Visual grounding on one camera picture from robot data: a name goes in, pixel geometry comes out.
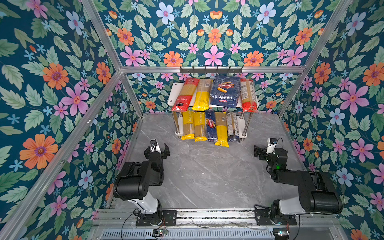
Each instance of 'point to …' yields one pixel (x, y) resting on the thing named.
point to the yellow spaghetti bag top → (188, 125)
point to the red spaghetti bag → (183, 100)
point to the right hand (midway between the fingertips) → (263, 145)
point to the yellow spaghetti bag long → (221, 129)
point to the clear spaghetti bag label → (233, 131)
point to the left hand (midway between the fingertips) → (157, 141)
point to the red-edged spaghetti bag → (248, 95)
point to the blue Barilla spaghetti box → (211, 125)
